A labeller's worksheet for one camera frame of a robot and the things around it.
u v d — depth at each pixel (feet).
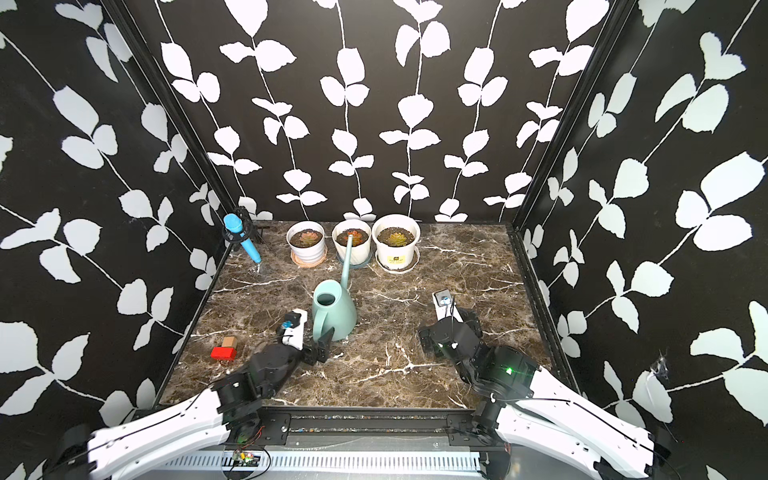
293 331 2.18
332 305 2.61
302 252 3.41
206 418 1.78
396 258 3.31
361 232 3.50
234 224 3.01
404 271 3.43
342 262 3.50
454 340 1.59
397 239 3.32
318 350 2.34
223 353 2.81
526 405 1.47
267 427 2.41
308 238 3.42
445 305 1.88
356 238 3.35
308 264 3.51
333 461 2.31
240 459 2.32
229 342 2.82
